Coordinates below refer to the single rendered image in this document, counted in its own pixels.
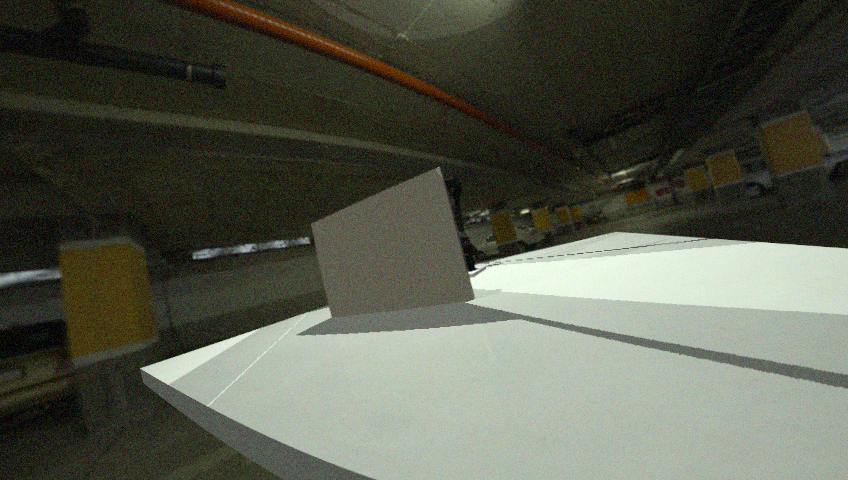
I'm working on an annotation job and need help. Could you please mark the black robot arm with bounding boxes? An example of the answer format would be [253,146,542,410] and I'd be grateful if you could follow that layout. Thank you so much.
[445,176,478,272]

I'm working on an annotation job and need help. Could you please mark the grey flat square panel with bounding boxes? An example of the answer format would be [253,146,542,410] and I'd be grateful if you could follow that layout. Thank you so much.
[311,167,475,317]

